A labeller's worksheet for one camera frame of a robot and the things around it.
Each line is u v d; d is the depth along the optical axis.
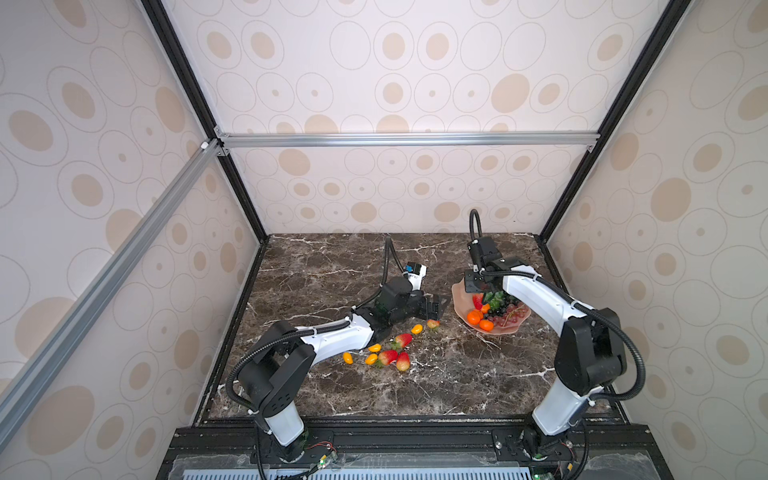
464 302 0.99
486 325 0.90
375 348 0.90
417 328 0.94
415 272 0.75
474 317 0.91
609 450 0.73
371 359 0.87
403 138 0.90
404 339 0.90
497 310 0.95
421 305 0.74
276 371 0.45
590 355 0.47
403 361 0.86
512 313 0.88
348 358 0.87
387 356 0.87
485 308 0.97
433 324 0.92
